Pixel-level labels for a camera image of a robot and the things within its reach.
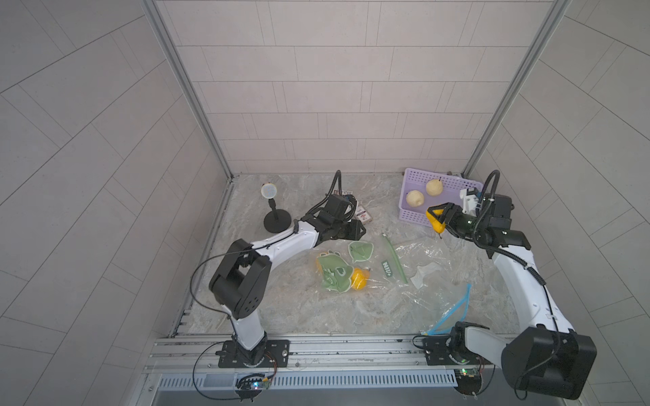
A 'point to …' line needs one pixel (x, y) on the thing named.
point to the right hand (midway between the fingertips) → (432, 211)
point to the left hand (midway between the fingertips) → (366, 229)
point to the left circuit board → (250, 388)
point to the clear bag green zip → (364, 266)
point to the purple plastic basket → (415, 179)
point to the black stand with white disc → (276, 221)
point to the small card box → (347, 192)
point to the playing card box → (363, 216)
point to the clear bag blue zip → (423, 288)
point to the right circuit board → (469, 381)
